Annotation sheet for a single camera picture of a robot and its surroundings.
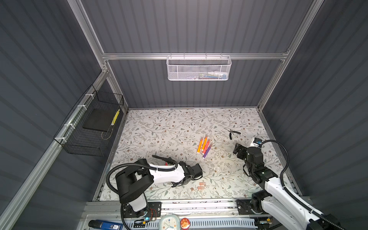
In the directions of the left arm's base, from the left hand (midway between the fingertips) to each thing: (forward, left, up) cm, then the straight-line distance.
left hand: (181, 175), depth 86 cm
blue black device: (-23, +36, +4) cm, 43 cm away
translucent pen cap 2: (-6, -12, +1) cm, 14 cm away
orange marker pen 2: (+21, -17, +2) cm, 27 cm away
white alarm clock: (-23, +6, +3) cm, 24 cm away
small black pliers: (+28, -37, +1) cm, 47 cm away
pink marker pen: (+18, -18, +2) cm, 25 cm away
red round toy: (-24, -1, +1) cm, 24 cm away
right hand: (+10, -38, +13) cm, 42 cm away
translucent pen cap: (-8, -11, +1) cm, 14 cm away
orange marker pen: (+21, -14, +2) cm, 25 cm away
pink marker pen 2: (+8, +9, 0) cm, 12 cm away
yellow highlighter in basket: (+24, +35, +28) cm, 51 cm away
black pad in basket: (+21, +41, +31) cm, 55 cm away
